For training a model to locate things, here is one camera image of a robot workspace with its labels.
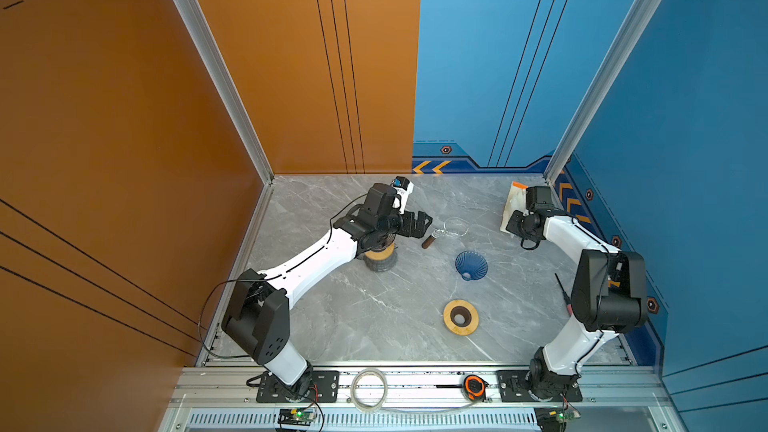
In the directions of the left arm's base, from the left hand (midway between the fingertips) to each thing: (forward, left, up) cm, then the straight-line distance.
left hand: (419, 214), depth 82 cm
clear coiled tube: (-40, +16, -22) cm, 49 cm away
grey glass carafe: (-6, +11, -18) cm, 22 cm away
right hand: (+6, -32, -14) cm, 35 cm away
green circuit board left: (-44, +30, -23) cm, 58 cm away
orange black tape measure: (-38, -13, -18) cm, 44 cm away
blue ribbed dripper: (-6, -17, -18) cm, 26 cm away
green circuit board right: (-44, -32, -22) cm, 58 cm away
